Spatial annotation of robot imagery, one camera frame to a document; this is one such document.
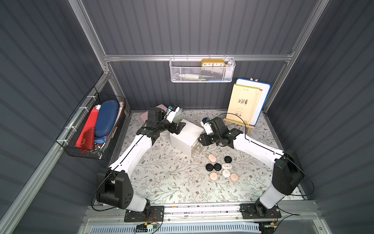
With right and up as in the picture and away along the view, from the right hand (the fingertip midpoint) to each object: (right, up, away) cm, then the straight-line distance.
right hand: (204, 136), depth 86 cm
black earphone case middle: (+8, -19, +3) cm, 21 cm away
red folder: (-56, 0, -21) cm, 60 cm away
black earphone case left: (+3, -19, +3) cm, 20 cm away
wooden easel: (+30, +6, +13) cm, 33 cm away
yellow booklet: (+27, +22, +8) cm, 35 cm away
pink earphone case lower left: (+5, -24, -1) cm, 24 cm away
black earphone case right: (+15, -16, +6) cm, 23 cm away
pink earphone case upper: (+5, -15, +5) cm, 17 cm away
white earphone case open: (+14, -19, +3) cm, 24 cm away
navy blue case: (-51, +12, -12) cm, 54 cm away
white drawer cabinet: (-13, -3, -1) cm, 13 cm away
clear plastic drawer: (-5, -9, +8) cm, 13 cm away
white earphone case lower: (+13, -22, 0) cm, 26 cm away
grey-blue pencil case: (-17, +13, +19) cm, 29 cm away
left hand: (-15, +10, -4) cm, 18 cm away
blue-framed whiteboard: (+38, +29, +2) cm, 48 cm away
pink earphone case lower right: (+17, -24, -1) cm, 30 cm away
